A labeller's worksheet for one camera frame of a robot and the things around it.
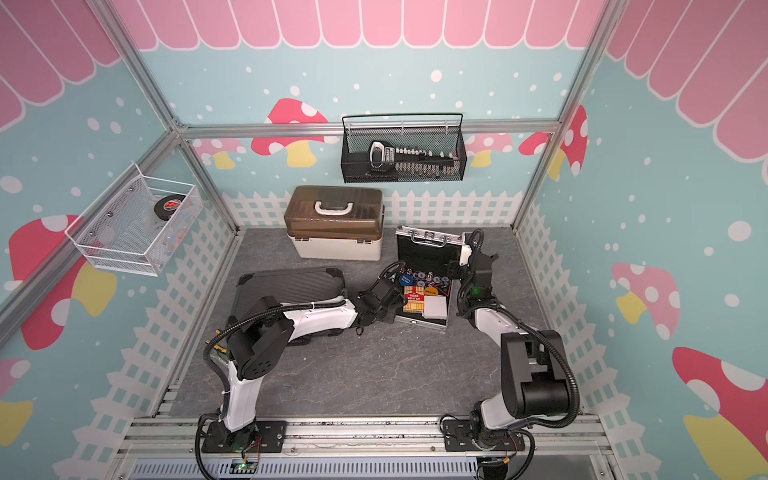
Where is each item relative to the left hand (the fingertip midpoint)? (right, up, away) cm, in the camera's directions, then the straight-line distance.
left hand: (388, 311), depth 95 cm
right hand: (+22, +20, -5) cm, 30 cm away
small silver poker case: (+11, +17, -16) cm, 26 cm away
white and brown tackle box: (-16, +28, -1) cm, 33 cm away
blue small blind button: (+6, +10, +7) cm, 14 cm away
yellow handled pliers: (-50, -10, -7) cm, 51 cm away
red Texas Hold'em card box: (+8, +4, +1) cm, 9 cm away
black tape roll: (-58, +31, -17) cm, 68 cm away
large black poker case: (-31, +8, +3) cm, 32 cm away
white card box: (+15, +1, -1) cm, 15 cm away
